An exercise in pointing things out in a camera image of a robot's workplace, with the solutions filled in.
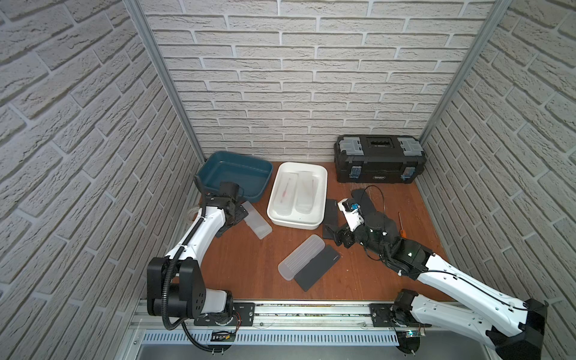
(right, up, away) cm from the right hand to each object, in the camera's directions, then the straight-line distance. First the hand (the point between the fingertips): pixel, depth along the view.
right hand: (337, 219), depth 72 cm
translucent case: (-10, +8, +31) cm, 33 cm away
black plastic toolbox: (+24, +23, +28) cm, 44 cm away
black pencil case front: (-7, -22, +11) cm, 25 cm away
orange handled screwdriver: (+31, -9, +20) cm, 38 cm away
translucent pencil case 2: (-31, -5, +23) cm, 39 cm away
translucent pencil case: (-18, +7, +27) cm, 34 cm away
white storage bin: (-13, -5, +24) cm, 28 cm away
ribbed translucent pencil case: (-17, -20, +11) cm, 28 cm away
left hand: (-38, -1, +13) cm, 40 cm away
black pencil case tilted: (+16, +6, +29) cm, 34 cm away
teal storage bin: (-37, +17, +43) cm, 59 cm away
